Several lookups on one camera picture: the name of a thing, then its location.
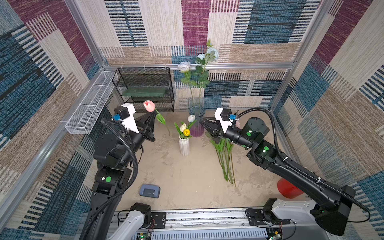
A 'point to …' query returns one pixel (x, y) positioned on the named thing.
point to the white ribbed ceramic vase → (184, 146)
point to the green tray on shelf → (144, 91)
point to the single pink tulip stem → (216, 145)
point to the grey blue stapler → (150, 191)
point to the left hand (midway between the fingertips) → (155, 112)
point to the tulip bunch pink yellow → (184, 130)
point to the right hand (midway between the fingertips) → (203, 120)
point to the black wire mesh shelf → (140, 84)
